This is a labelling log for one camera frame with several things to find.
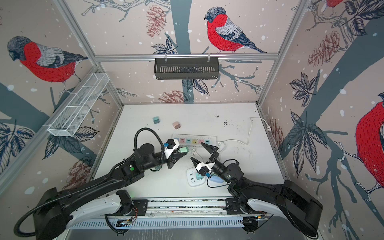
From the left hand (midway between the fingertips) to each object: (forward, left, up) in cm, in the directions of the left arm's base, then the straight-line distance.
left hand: (183, 151), depth 69 cm
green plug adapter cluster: (+1, 0, 0) cm, 1 cm away
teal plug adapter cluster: (-6, -8, -17) cm, 20 cm away
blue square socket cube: (-6, -17, -22) cm, 29 cm away
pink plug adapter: (+31, +8, -21) cm, 38 cm away
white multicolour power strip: (+18, -4, -20) cm, 27 cm away
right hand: (+1, -7, -2) cm, 7 cm away
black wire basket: (+62, 0, +5) cm, 62 cm away
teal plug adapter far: (+37, +24, -22) cm, 49 cm away
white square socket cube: (-4, -3, -20) cm, 21 cm away
